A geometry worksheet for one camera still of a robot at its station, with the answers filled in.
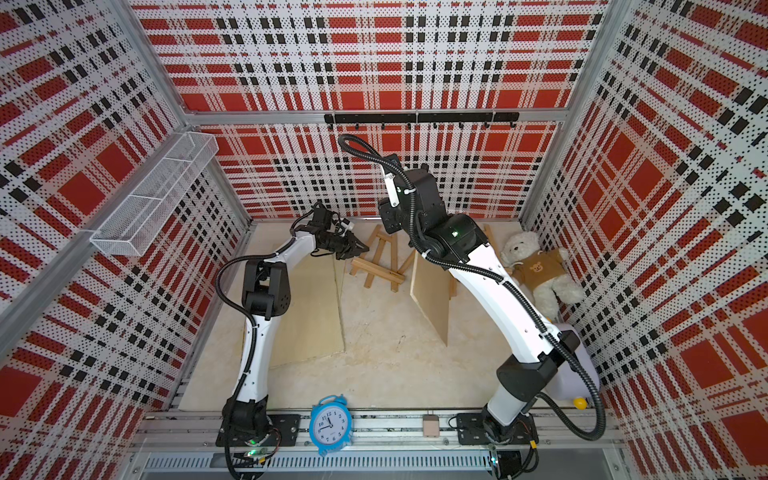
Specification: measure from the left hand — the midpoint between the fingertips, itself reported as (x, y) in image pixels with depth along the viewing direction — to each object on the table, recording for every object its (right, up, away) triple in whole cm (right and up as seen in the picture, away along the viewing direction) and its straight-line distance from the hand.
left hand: (371, 247), depth 104 cm
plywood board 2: (-12, -9, 0) cm, 15 cm away
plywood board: (-17, -25, -15) cm, 33 cm away
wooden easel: (+2, -5, +4) cm, 7 cm away
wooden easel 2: (+28, -11, -6) cm, 31 cm away
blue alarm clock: (-7, -44, -31) cm, 54 cm away
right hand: (+10, +11, -37) cm, 40 cm away
